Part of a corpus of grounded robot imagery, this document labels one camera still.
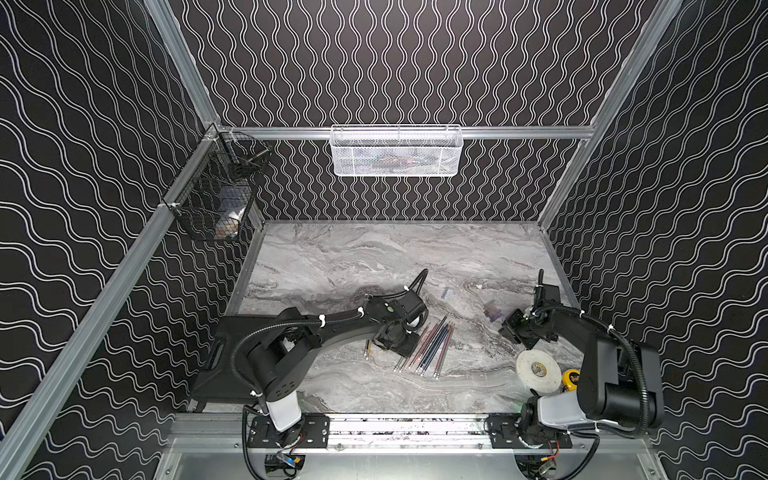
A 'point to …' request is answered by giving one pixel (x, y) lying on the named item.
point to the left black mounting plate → (312, 432)
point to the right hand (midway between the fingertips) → (503, 329)
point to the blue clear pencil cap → (445, 289)
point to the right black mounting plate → (503, 432)
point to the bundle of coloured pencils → (369, 345)
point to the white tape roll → (539, 370)
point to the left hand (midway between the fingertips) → (410, 346)
